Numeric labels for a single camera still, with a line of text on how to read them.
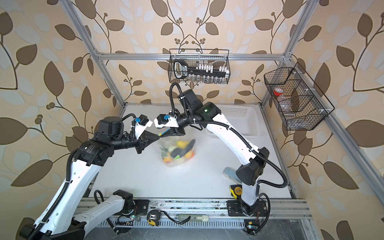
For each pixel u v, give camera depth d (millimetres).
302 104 724
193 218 708
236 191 769
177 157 804
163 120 501
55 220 369
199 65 808
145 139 561
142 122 534
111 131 495
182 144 854
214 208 753
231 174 825
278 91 806
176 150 818
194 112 528
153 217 693
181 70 845
